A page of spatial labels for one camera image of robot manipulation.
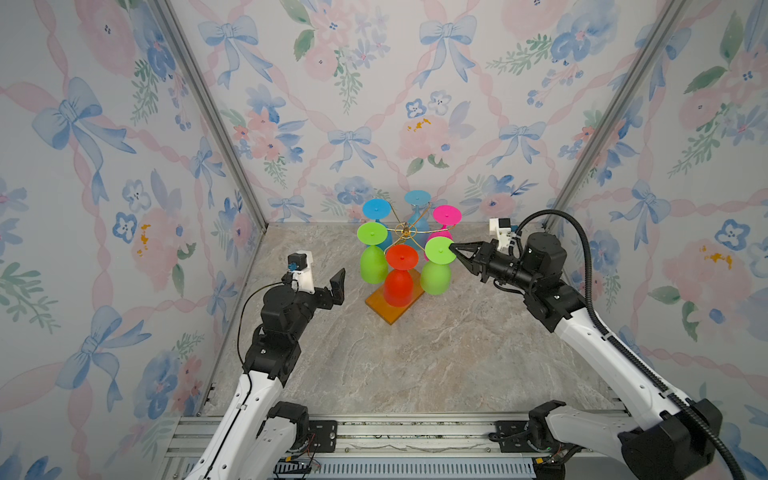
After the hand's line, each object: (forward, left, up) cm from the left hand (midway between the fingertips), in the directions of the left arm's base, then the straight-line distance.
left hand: (326, 266), depth 72 cm
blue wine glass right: (+18, -24, -5) cm, 31 cm away
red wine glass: (-3, -18, -5) cm, 18 cm away
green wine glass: (0, -27, -3) cm, 27 cm away
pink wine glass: (+13, -29, +5) cm, 32 cm away
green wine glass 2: (+4, -11, -2) cm, 12 cm away
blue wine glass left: (+16, -13, +4) cm, 20 cm away
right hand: (+1, -29, +7) cm, 29 cm away
